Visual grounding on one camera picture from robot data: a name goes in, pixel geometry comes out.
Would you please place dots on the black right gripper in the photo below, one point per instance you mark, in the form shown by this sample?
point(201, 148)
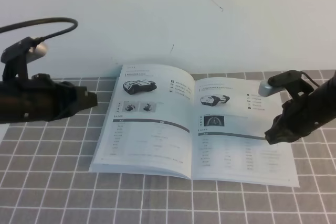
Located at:
point(295, 122)

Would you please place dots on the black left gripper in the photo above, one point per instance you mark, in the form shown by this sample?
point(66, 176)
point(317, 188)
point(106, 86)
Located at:
point(50, 101)

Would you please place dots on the white product catalogue book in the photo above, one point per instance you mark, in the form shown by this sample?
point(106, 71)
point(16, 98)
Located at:
point(160, 121)

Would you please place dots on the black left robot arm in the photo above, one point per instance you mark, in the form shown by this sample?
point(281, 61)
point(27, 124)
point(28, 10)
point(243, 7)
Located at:
point(14, 101)

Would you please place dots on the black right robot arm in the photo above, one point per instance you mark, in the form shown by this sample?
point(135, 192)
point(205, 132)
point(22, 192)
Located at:
point(311, 105)

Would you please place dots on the grey checked tablecloth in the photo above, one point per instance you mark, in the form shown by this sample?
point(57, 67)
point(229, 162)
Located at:
point(45, 178)

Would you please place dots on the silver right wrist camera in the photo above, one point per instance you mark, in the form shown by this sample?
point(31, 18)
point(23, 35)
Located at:
point(291, 81)

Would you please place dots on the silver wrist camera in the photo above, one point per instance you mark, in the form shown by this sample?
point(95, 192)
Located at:
point(291, 81)
point(17, 56)

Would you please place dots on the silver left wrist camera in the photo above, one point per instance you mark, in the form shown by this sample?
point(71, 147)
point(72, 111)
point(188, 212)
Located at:
point(17, 56)

